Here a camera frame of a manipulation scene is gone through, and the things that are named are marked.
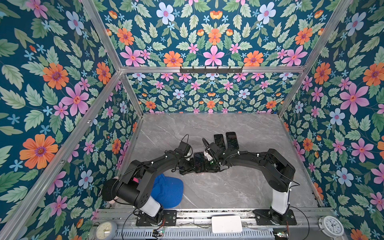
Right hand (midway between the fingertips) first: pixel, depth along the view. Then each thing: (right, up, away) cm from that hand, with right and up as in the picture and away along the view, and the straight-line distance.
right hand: (201, 169), depth 88 cm
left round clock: (-43, -22, -20) cm, 53 cm away
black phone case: (+22, +16, +17) cm, 32 cm away
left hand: (-1, +1, -1) cm, 2 cm away
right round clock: (+61, -21, -19) cm, 67 cm away
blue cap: (-18, -9, -9) cm, 22 cm away
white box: (+13, -19, -20) cm, 31 cm away
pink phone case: (-1, +7, -9) cm, 12 cm away
